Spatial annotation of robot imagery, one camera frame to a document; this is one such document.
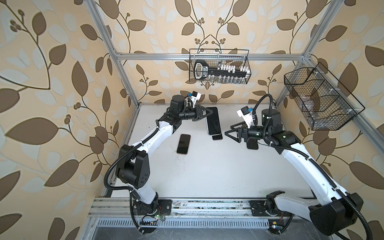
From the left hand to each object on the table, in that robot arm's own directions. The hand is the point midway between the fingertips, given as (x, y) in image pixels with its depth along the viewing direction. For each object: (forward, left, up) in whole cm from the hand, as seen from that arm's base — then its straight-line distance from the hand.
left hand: (214, 111), depth 73 cm
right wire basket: (+5, -55, +3) cm, 56 cm away
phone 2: (-3, 0, -4) cm, 5 cm away
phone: (-2, +17, -32) cm, 36 cm away
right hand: (-9, -7, -4) cm, 12 cm away
